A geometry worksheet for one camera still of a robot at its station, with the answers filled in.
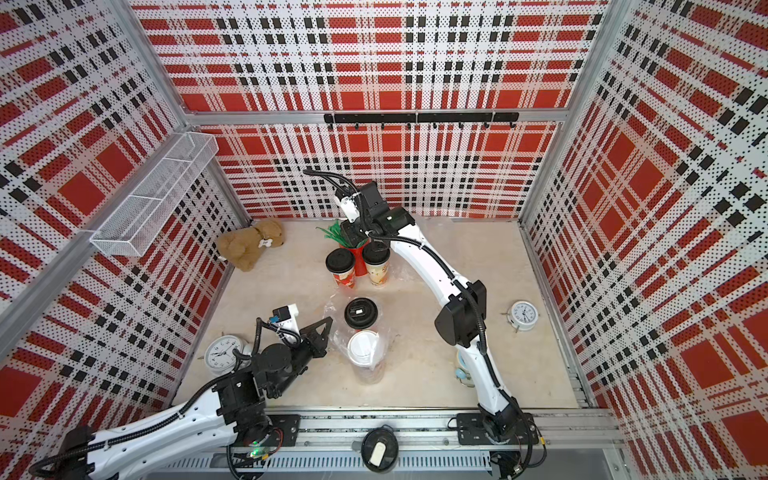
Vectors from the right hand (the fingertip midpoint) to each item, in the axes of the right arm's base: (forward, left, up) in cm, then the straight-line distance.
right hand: (351, 228), depth 84 cm
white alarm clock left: (-30, +37, -21) cm, 52 cm away
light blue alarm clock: (-33, -30, -23) cm, 51 cm away
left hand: (-24, +2, -9) cm, 26 cm away
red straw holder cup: (0, 0, -18) cm, 18 cm away
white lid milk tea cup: (-34, -6, -7) cm, 35 cm away
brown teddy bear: (+5, +40, -14) cm, 42 cm away
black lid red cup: (-23, -4, -8) cm, 24 cm away
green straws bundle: (+6, +7, -8) cm, 12 cm away
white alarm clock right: (-17, -51, -23) cm, 59 cm away
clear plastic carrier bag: (-28, +1, -8) cm, 29 cm away
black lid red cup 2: (-6, +4, -9) cm, 11 cm away
